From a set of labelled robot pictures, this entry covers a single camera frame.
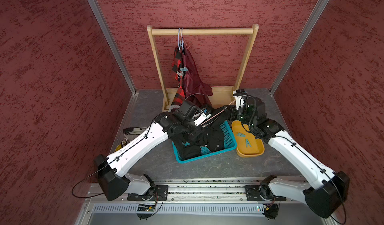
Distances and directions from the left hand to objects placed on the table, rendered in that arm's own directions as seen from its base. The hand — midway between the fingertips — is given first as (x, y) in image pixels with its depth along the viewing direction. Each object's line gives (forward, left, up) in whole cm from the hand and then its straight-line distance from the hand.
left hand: (198, 130), depth 73 cm
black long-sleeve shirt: (+6, -9, -18) cm, 21 cm away
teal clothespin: (+3, -32, -21) cm, 38 cm away
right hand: (+9, -12, +5) cm, 16 cm away
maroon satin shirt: (+36, +2, -8) cm, 37 cm away
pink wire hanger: (+7, -8, +3) cm, 11 cm away
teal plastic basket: (+1, -19, -18) cm, 26 cm away
